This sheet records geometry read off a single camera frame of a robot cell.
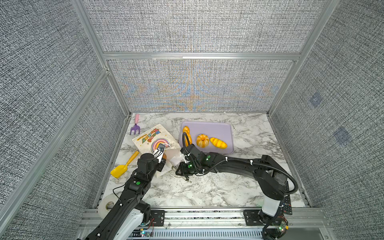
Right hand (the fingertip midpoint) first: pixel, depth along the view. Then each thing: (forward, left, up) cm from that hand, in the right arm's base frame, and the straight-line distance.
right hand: (176, 173), depth 80 cm
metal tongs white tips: (-4, -5, +4) cm, 8 cm away
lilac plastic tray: (+35, -31, -7) cm, 47 cm away
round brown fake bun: (+13, +8, -4) cm, 16 cm away
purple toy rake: (+38, +33, -6) cm, 51 cm away
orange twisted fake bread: (+35, -4, -5) cm, 36 cm away
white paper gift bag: (+17, +17, +5) cm, 24 cm away
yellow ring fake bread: (+24, -15, -4) cm, 29 cm away
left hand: (+9, +9, +6) cm, 14 cm away
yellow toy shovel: (+6, +36, -8) cm, 37 cm away
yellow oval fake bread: (+23, -26, -5) cm, 35 cm away
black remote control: (-15, -57, -9) cm, 60 cm away
